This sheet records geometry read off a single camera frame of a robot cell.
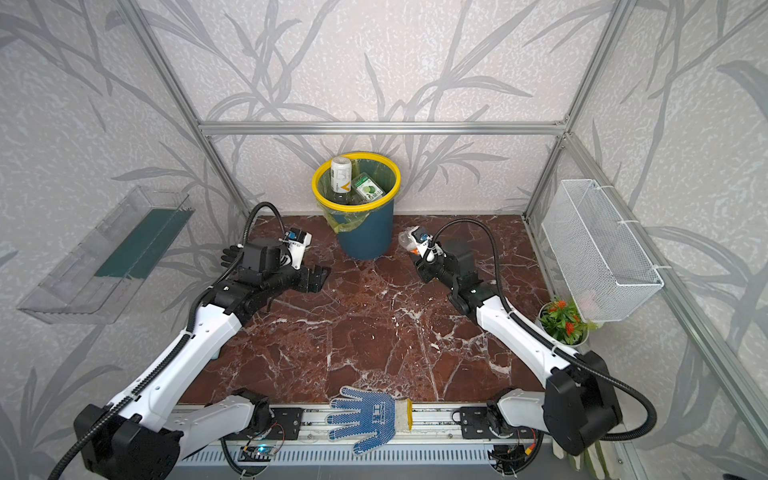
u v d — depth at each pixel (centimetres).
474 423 74
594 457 68
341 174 93
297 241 67
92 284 64
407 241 78
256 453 71
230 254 109
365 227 87
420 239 67
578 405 40
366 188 96
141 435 37
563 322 74
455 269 60
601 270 63
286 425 73
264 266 58
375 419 74
